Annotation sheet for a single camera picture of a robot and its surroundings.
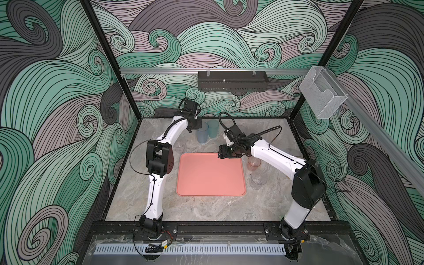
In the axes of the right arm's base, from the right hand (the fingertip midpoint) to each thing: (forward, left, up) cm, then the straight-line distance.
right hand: (221, 155), depth 86 cm
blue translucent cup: (+20, +11, -6) cm, 23 cm away
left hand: (+23, +14, +1) cm, 27 cm away
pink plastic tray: (-6, +8, -11) cm, 15 cm away
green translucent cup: (+18, +4, +3) cm, 19 cm away
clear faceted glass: (-9, -20, -10) cm, 24 cm away
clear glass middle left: (+12, +25, -8) cm, 29 cm away
